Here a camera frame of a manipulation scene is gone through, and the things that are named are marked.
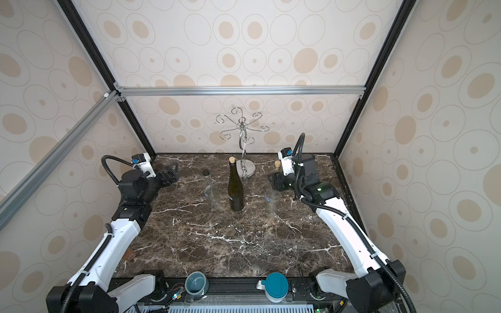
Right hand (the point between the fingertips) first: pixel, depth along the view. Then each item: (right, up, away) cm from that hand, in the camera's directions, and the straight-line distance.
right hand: (283, 173), depth 76 cm
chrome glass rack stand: (-15, +4, +33) cm, 37 cm away
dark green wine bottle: (-20, -7, +9) cm, 23 cm away
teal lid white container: (-4, -40, -9) cm, 41 cm away
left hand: (-42, +4, 0) cm, 43 cm away
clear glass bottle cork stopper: (-2, -12, +19) cm, 23 cm away
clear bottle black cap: (-31, -8, +12) cm, 34 cm away
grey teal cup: (-34, -43, -2) cm, 54 cm away
